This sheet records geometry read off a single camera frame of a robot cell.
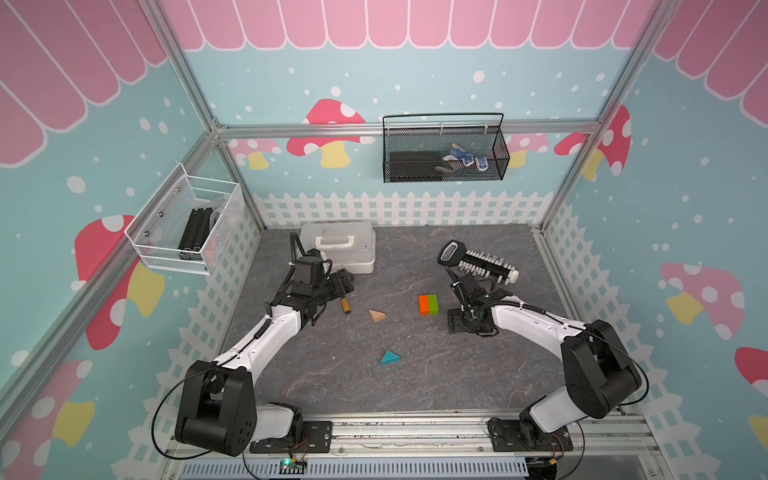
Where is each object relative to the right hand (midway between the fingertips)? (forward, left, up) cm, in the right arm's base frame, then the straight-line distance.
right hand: (460, 323), depth 91 cm
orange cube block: (+8, +10, -2) cm, 13 cm away
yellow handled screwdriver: (+7, +36, -1) cm, 37 cm away
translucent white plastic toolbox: (+24, +35, +10) cm, 44 cm away
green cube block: (+8, +8, -1) cm, 11 cm away
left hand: (+8, +35, +11) cm, 37 cm away
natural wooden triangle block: (+4, +26, -1) cm, 26 cm away
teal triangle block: (-9, +22, -2) cm, 24 cm away
